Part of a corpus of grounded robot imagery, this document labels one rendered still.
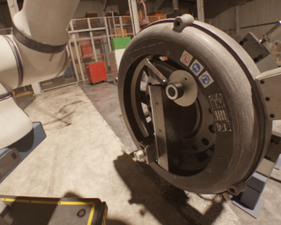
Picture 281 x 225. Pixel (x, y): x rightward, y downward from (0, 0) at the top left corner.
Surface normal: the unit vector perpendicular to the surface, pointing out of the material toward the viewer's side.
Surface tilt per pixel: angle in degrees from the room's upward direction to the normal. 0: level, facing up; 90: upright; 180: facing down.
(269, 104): 90
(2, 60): 91
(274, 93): 90
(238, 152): 90
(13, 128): 71
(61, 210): 0
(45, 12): 123
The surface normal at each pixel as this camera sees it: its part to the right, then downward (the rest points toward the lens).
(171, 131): 0.52, 0.18
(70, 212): -0.15, -0.93
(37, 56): 0.32, 0.79
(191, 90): -0.84, 0.30
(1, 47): 0.81, -0.29
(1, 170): 0.99, -0.13
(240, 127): -0.67, 0.29
